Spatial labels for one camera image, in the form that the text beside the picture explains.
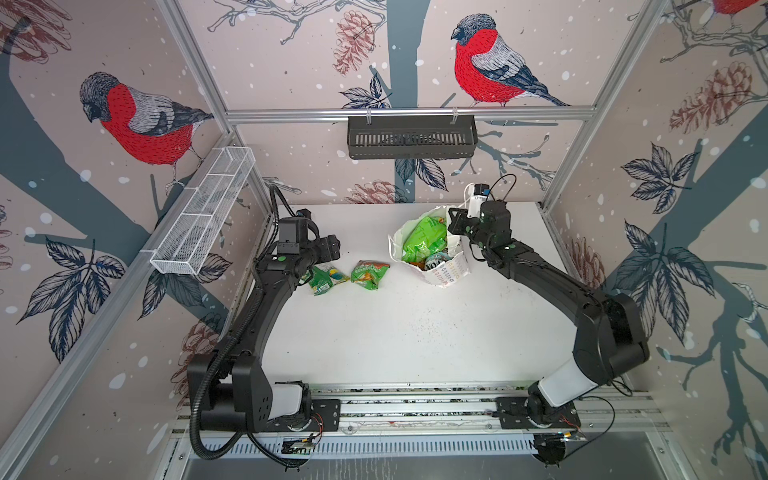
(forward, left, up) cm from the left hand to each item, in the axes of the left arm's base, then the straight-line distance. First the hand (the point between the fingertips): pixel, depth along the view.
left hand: (326, 243), depth 83 cm
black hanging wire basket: (+42, -26, +7) cm, 50 cm away
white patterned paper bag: (-7, -34, -7) cm, 35 cm away
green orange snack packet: (-1, +4, -17) cm, 18 cm away
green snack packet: (0, -11, -16) cm, 20 cm away
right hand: (+8, -35, +4) cm, 36 cm away
